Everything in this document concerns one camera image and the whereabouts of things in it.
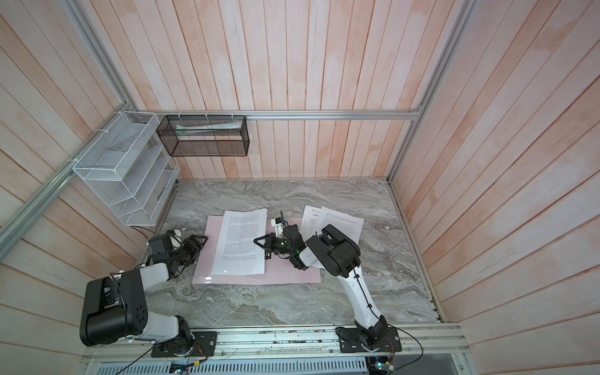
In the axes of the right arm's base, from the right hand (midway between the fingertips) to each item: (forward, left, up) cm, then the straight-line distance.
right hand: (253, 242), depth 93 cm
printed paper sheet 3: (+14, -24, -4) cm, 28 cm away
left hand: (-2, +19, +1) cm, 19 cm away
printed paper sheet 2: (+12, -41, -4) cm, 43 cm away
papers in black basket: (+32, +18, +32) cm, 49 cm away
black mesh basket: (+43, +25, +22) cm, 54 cm away
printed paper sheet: (-3, +7, -2) cm, 8 cm away
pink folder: (-10, -11, -2) cm, 15 cm away
